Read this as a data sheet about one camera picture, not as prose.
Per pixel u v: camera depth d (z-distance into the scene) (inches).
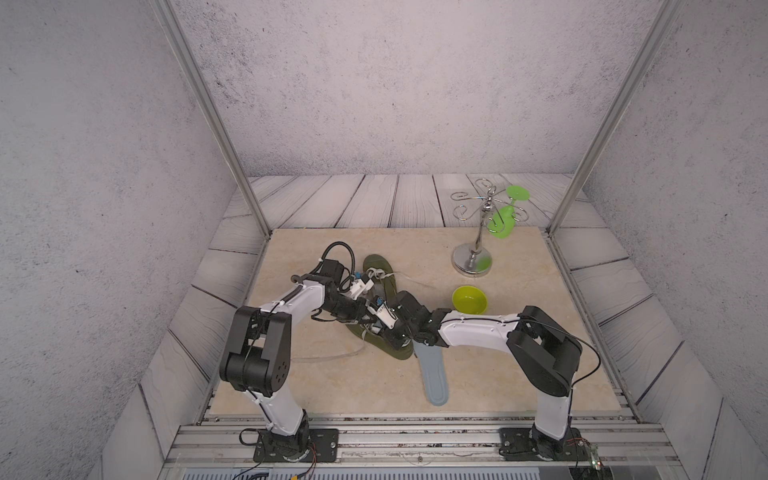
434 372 33.3
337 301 30.4
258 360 18.6
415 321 27.4
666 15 27.6
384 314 31.2
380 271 39.6
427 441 29.4
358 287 33.4
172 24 28.1
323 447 28.7
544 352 19.2
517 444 28.6
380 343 33.2
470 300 38.4
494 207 36.0
